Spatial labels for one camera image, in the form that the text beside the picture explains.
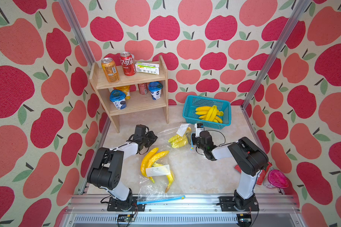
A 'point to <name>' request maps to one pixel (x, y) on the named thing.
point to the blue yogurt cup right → (155, 88)
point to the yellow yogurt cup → (126, 89)
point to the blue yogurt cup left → (118, 97)
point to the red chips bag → (262, 174)
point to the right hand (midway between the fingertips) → (187, 135)
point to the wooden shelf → (113, 106)
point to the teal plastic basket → (191, 101)
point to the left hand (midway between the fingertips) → (159, 138)
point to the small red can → (143, 88)
